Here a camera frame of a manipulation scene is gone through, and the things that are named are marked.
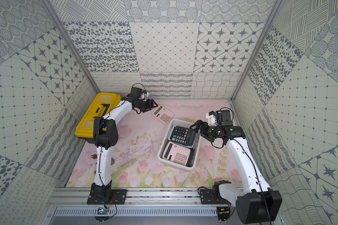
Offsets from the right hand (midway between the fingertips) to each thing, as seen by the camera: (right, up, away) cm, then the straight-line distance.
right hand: (196, 132), depth 75 cm
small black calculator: (-7, -4, +11) cm, 13 cm away
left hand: (-27, +16, +25) cm, 40 cm away
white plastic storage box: (-19, -2, +28) cm, 34 cm away
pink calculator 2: (-11, -14, +6) cm, 18 cm away
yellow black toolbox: (-61, +15, +17) cm, 65 cm away
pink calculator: (-20, +10, +32) cm, 40 cm away
